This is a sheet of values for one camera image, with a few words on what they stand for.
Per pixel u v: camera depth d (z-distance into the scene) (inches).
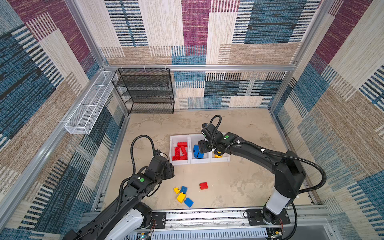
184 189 32.0
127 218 22.9
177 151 38.0
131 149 24.8
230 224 28.7
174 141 40.2
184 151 37.1
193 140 38.3
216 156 36.6
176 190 32.1
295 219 28.1
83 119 36.4
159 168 23.6
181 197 31.0
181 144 38.6
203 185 33.2
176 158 36.7
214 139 25.4
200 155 36.2
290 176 17.8
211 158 35.2
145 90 42.9
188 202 31.3
